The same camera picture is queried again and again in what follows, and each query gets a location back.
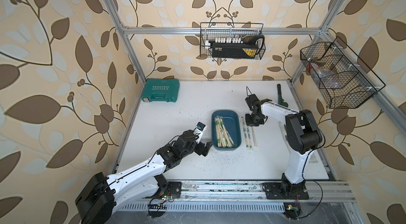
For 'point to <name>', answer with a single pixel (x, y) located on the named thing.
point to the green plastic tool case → (162, 90)
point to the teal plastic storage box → (232, 120)
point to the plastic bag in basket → (322, 69)
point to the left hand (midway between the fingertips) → (206, 138)
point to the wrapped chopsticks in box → (223, 139)
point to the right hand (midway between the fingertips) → (251, 124)
